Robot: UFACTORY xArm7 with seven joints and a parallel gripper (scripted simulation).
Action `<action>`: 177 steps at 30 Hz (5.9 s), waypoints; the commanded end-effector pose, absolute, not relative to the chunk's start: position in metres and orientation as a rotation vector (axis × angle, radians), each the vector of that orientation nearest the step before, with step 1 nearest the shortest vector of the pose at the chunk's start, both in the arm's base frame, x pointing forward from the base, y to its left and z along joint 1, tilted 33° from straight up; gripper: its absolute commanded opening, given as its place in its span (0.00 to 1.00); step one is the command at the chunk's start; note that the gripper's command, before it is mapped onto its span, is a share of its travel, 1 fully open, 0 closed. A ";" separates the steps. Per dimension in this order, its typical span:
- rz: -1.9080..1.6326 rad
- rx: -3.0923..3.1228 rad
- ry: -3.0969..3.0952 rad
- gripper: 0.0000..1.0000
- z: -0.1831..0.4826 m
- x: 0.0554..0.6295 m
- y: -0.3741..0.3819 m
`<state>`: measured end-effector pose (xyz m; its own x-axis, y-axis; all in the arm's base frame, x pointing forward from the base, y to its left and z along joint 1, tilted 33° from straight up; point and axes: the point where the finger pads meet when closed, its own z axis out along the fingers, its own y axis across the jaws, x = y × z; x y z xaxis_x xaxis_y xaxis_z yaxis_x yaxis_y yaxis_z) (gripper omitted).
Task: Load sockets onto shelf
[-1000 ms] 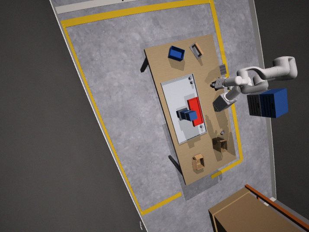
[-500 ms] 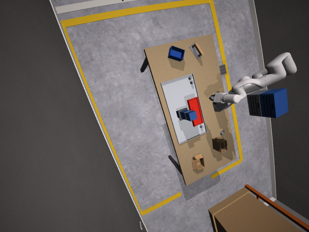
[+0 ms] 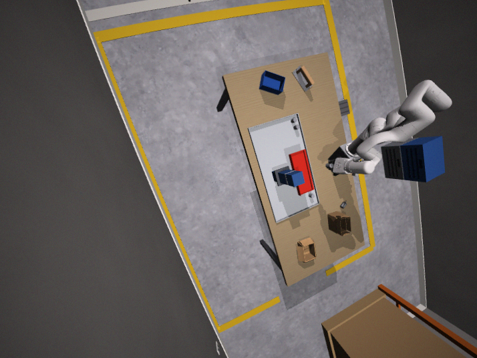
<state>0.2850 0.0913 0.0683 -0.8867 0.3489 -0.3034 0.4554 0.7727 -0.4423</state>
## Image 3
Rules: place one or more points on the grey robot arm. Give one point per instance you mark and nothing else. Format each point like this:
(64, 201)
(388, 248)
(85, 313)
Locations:
(416, 113)

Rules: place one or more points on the blue open box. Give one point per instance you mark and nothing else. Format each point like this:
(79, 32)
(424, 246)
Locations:
(271, 82)

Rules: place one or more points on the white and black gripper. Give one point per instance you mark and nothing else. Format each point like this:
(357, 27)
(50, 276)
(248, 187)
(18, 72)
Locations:
(339, 165)

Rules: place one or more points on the sanding float with wooden handle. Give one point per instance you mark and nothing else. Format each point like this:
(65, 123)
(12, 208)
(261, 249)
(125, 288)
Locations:
(303, 77)

